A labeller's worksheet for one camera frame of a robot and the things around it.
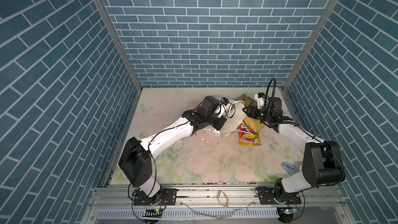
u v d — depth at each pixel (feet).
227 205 2.41
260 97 2.66
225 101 2.27
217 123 2.29
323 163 1.48
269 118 2.27
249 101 3.41
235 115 3.05
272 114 2.32
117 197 2.50
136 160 1.38
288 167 2.66
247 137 2.99
